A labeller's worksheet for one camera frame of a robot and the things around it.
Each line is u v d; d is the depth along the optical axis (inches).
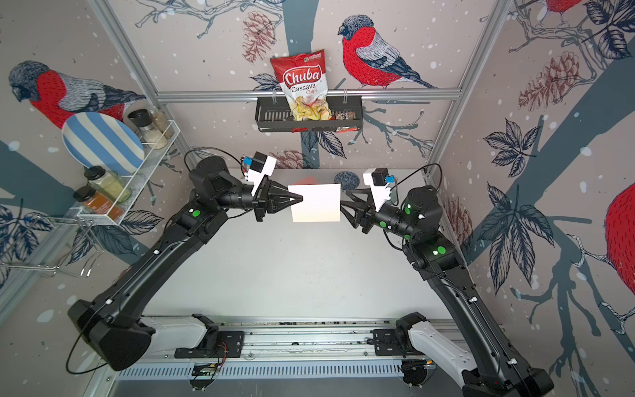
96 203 24.1
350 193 24.1
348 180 45.0
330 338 29.8
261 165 18.9
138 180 27.1
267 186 20.9
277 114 37.4
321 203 22.1
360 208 20.7
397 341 27.9
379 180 19.7
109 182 25.5
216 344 27.1
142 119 31.5
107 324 14.8
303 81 31.5
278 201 22.5
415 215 18.3
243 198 20.7
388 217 21.0
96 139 27.5
